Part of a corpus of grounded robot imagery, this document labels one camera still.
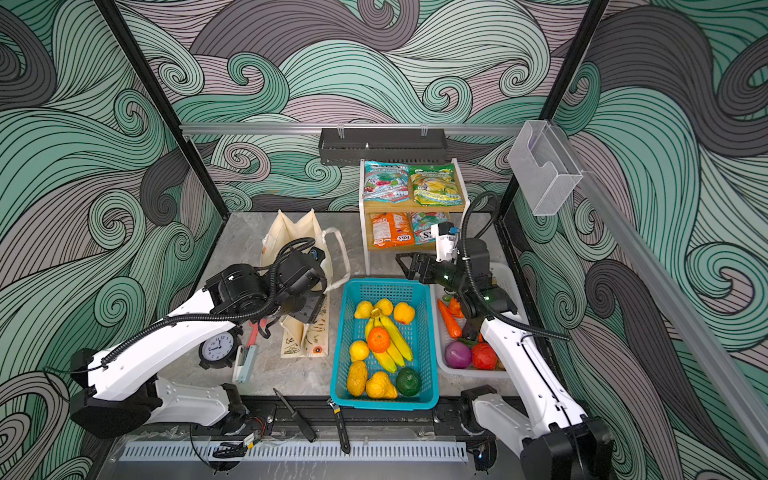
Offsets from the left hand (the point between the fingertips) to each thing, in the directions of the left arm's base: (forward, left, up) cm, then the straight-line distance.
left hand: (313, 296), depth 68 cm
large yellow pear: (-14, -16, -20) cm, 29 cm away
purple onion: (-7, -37, -18) cm, 42 cm away
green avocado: (-13, -23, -19) cm, 33 cm away
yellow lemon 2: (+9, -18, -21) cm, 29 cm away
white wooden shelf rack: (+22, -12, +8) cm, 26 cm away
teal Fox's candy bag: (+30, -29, -6) cm, 42 cm away
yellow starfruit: (-12, -11, -21) cm, 26 cm away
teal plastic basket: (-3, -8, -22) cm, 24 cm away
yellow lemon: (+7, -11, -20) cm, 24 cm away
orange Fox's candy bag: (+28, -19, -7) cm, 34 cm away
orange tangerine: (-4, -16, -16) cm, 23 cm away
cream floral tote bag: (-1, +7, -24) cm, 25 cm away
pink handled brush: (-6, +21, -23) cm, 32 cm away
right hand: (+10, -23, +2) cm, 25 cm away
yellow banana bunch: (-5, -21, -22) cm, 31 cm away
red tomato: (-7, -43, -17) cm, 47 cm away
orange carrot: (+4, -38, -22) cm, 44 cm away
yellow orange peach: (+6, -23, -20) cm, 31 cm away
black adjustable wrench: (-25, -8, -24) cm, 36 cm away
